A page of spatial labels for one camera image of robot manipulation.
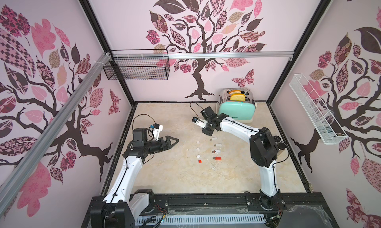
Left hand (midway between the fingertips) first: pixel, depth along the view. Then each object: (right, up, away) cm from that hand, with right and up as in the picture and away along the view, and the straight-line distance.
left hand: (173, 145), depth 78 cm
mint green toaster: (+45, +19, +20) cm, 53 cm away
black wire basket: (-42, +65, +59) cm, 97 cm away
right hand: (+20, +8, +18) cm, 28 cm away
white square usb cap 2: (+14, -5, +15) cm, 21 cm away
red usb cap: (+15, -12, +10) cm, 22 cm away
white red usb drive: (+25, -7, +15) cm, 30 cm away
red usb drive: (+26, -11, +12) cm, 30 cm away
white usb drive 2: (+25, +1, +21) cm, 33 cm away
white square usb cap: (+14, -2, +20) cm, 24 cm away
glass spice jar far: (+62, +2, +10) cm, 63 cm away
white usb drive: (+28, -3, +17) cm, 33 cm away
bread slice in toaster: (+40, +30, +20) cm, 53 cm away
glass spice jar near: (+62, -2, +6) cm, 63 cm away
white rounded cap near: (+14, -9, +12) cm, 21 cm away
